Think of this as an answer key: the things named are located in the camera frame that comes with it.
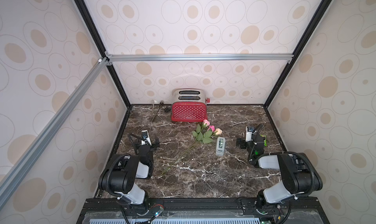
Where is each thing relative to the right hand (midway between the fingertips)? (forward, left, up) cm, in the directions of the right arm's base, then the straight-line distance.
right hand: (251, 135), depth 94 cm
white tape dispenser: (-8, +20, -2) cm, 22 cm away
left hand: (-5, +63, +7) cm, 64 cm away
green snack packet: (-1, -10, -4) cm, 11 cm away
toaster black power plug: (+23, +59, -1) cm, 63 cm away
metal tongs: (+19, +70, -3) cm, 73 cm away
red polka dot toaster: (+15, +41, +12) cm, 45 cm away
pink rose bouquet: (+2, +31, -3) cm, 31 cm away
